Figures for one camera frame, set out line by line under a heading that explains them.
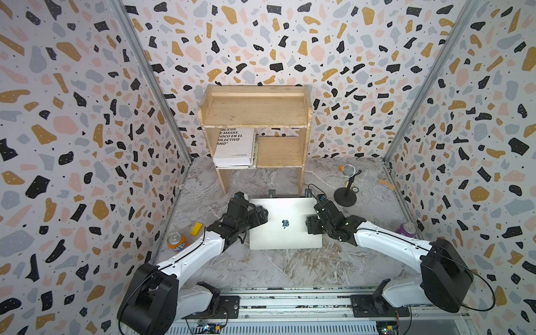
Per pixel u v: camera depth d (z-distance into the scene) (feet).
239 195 2.58
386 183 3.81
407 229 2.68
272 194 2.87
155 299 1.31
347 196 3.42
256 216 2.50
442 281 1.37
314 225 2.55
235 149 2.87
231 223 2.14
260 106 2.72
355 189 3.59
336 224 2.13
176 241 2.56
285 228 2.82
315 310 2.41
